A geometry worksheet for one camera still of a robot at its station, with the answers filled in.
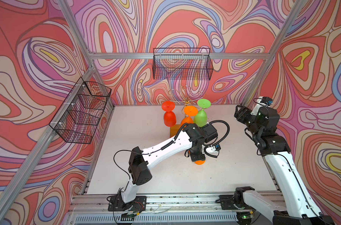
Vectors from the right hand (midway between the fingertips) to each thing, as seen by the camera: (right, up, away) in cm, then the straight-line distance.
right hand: (240, 112), depth 69 cm
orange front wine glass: (-26, 0, +2) cm, 26 cm away
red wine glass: (-36, -3, +14) cm, 39 cm away
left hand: (-20, -24, +3) cm, 31 cm away
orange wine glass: (-18, -30, +14) cm, 38 cm away
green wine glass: (-18, -2, +11) cm, 21 cm away
